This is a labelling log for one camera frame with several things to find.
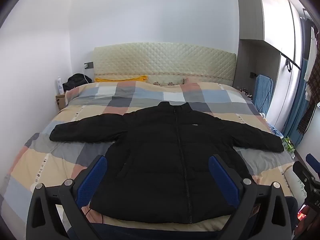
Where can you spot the small cosmetic bottles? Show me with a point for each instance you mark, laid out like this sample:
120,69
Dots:
246,92

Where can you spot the white wardrobe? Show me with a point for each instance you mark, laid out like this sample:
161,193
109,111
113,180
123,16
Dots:
275,17

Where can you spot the brown patterned hanging garment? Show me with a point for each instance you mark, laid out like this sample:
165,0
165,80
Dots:
308,110

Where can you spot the cream quilted headboard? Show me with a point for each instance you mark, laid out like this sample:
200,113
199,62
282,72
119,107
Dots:
162,60

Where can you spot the dark wall switch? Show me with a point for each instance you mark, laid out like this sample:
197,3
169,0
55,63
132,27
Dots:
252,74

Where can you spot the white spray bottle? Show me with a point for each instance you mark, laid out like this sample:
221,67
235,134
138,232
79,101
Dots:
59,86

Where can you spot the white hanging garment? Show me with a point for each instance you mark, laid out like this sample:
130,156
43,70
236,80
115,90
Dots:
310,55

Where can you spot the blue curtain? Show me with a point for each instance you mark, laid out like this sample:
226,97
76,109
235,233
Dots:
298,105

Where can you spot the checkered bed blanket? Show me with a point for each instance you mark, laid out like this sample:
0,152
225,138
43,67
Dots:
140,95

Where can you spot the wooden nightstand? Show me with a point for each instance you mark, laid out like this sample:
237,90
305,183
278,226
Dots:
60,100

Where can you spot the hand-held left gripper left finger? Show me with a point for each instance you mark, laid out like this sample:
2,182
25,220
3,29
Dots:
91,180

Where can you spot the pink pillow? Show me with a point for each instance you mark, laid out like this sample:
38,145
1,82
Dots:
190,80

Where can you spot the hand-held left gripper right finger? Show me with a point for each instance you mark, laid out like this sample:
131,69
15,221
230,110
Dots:
223,180

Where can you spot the green plant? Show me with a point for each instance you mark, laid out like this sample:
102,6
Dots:
289,145

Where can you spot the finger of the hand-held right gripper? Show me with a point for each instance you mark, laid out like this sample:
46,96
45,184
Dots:
313,162

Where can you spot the grey wall socket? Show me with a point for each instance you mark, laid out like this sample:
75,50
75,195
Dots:
89,65

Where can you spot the blue towel cover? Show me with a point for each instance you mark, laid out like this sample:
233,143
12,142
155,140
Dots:
262,92

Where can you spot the black puffer jacket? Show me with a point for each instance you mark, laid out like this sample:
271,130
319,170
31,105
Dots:
160,155

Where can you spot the yellow cloth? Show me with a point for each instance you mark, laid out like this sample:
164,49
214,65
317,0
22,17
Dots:
120,79

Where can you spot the floral cream pillow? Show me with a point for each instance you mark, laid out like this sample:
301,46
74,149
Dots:
162,82

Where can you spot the black bag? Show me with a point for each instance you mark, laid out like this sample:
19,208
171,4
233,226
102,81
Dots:
75,81

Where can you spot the white roll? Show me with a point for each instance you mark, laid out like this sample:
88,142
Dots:
296,182

